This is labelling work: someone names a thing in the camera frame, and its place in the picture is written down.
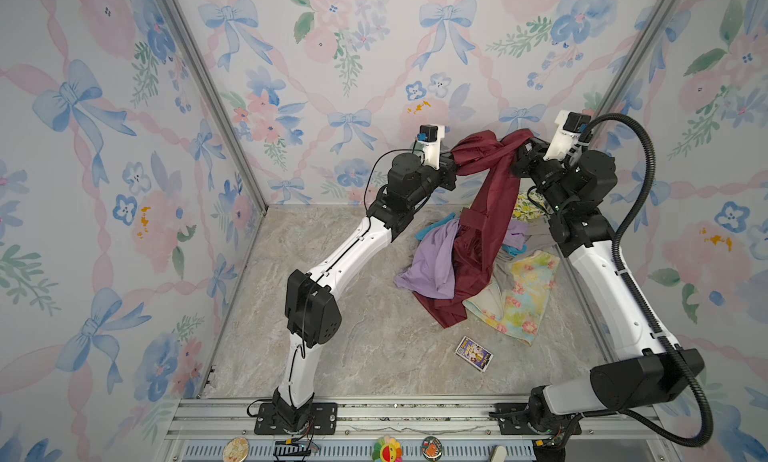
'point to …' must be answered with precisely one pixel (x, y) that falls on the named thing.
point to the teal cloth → (419, 234)
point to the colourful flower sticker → (387, 449)
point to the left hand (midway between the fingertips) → (466, 145)
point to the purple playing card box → (474, 354)
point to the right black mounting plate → (513, 417)
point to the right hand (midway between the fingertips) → (520, 132)
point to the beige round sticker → (236, 450)
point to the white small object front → (500, 454)
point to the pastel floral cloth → (514, 302)
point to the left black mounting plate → (323, 420)
